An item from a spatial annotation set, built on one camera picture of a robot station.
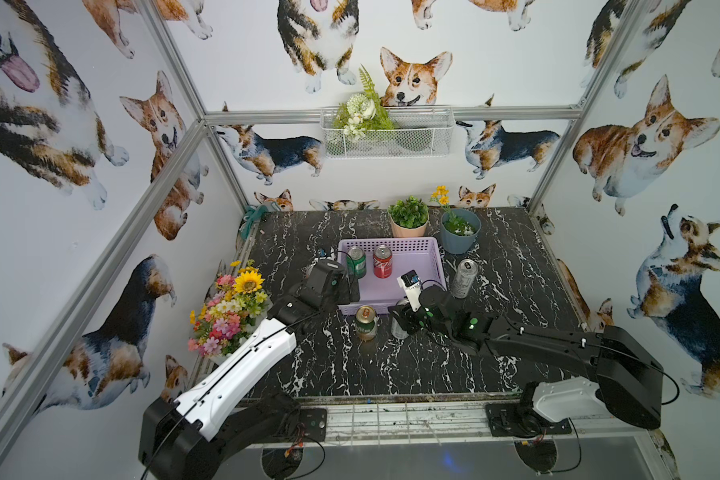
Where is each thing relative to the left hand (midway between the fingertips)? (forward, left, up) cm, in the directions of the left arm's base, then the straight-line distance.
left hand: (339, 273), depth 80 cm
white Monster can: (+4, -37, -6) cm, 37 cm away
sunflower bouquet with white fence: (-10, +27, -3) cm, 29 cm away
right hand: (-4, -17, -5) cm, 18 cm away
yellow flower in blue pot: (+26, -40, -12) cm, 50 cm away
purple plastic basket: (+19, -26, -19) cm, 37 cm away
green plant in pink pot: (+25, -21, -6) cm, 33 cm away
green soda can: (+11, -4, -11) cm, 16 cm away
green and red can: (-10, -7, -10) cm, 16 cm away
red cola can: (+11, -12, -11) cm, 19 cm away
